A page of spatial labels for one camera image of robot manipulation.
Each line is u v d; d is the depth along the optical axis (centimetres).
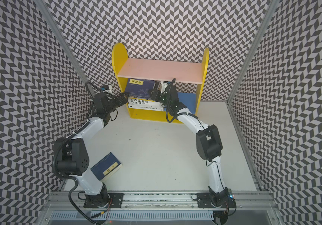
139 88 90
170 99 69
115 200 72
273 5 67
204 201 72
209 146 54
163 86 79
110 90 79
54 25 77
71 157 47
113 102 75
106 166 83
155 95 77
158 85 92
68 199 63
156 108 94
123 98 79
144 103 94
